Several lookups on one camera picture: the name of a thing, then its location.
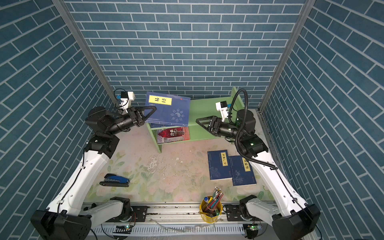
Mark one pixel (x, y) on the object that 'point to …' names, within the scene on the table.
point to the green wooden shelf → (200, 108)
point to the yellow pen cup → (210, 209)
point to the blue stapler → (112, 180)
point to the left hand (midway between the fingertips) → (155, 111)
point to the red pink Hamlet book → (172, 135)
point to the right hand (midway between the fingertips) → (197, 122)
